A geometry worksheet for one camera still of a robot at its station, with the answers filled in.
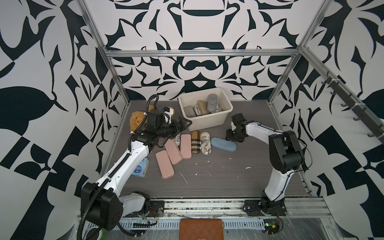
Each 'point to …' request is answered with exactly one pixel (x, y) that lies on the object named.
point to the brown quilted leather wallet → (201, 229)
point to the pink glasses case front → (164, 164)
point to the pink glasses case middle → (174, 153)
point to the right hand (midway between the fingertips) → (228, 136)
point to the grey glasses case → (212, 105)
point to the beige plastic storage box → (213, 120)
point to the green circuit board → (271, 226)
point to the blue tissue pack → (141, 169)
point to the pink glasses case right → (186, 146)
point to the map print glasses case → (205, 140)
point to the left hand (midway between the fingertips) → (186, 123)
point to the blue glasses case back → (224, 144)
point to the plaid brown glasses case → (195, 142)
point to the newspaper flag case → (197, 110)
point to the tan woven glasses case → (203, 107)
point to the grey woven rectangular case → (189, 111)
